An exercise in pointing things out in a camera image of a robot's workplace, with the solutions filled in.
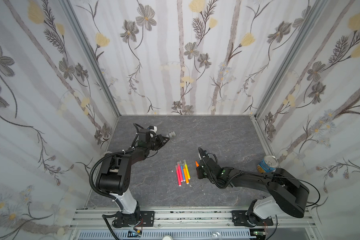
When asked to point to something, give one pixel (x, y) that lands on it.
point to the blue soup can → (268, 164)
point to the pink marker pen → (178, 176)
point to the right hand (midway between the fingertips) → (193, 165)
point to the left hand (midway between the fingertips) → (167, 135)
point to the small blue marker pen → (184, 180)
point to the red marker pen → (180, 171)
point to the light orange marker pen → (186, 175)
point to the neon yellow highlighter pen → (187, 169)
